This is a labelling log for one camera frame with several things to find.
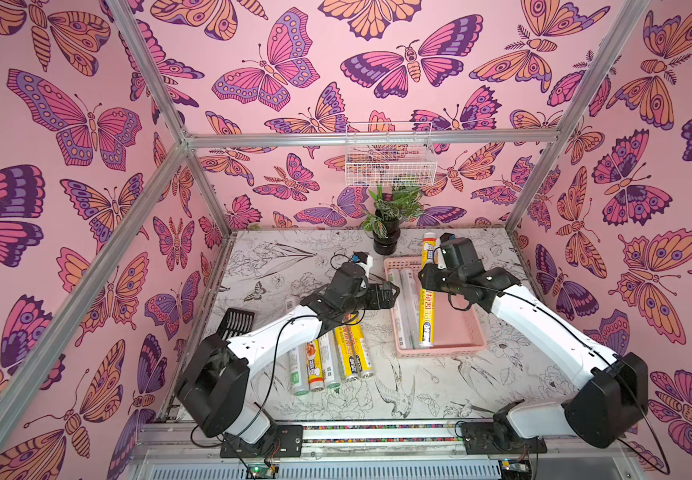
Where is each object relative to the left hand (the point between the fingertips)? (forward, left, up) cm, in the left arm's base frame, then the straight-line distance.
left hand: (391, 289), depth 81 cm
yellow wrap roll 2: (-15, +9, -15) cm, 23 cm away
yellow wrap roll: (-6, +14, -15) cm, 21 cm away
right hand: (+3, -7, +2) cm, 8 cm away
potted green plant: (+27, -2, +5) cm, 28 cm away
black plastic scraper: (-1, +48, -18) cm, 51 cm away
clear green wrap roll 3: (0, -4, -14) cm, 14 cm away
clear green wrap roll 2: (-14, +17, -15) cm, 26 cm away
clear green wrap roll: (-16, +25, -14) cm, 33 cm away
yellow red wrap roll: (-15, +21, -15) cm, 30 cm away
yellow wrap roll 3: (-8, -8, -1) cm, 12 cm away
